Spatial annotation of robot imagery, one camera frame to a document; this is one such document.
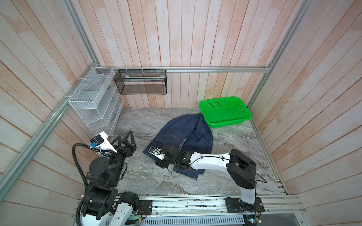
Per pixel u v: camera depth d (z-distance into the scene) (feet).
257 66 3.13
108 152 1.59
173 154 2.06
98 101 2.34
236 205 2.40
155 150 2.26
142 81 3.40
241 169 1.56
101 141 1.58
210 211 2.39
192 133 3.32
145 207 2.40
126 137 1.70
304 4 2.24
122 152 1.67
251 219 2.35
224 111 3.88
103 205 1.32
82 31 2.48
